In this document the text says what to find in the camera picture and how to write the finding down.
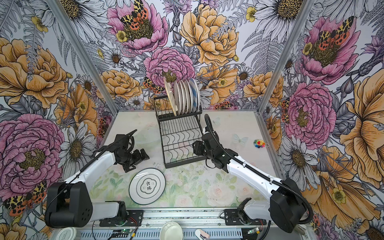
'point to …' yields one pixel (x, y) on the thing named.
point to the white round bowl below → (171, 230)
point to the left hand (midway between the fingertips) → (142, 166)
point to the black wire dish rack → (178, 134)
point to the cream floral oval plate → (187, 97)
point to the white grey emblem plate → (147, 186)
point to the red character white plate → (177, 98)
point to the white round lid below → (67, 233)
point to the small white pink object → (204, 235)
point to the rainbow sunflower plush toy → (259, 143)
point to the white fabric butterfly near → (242, 141)
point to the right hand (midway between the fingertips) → (196, 149)
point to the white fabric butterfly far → (217, 121)
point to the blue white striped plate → (195, 95)
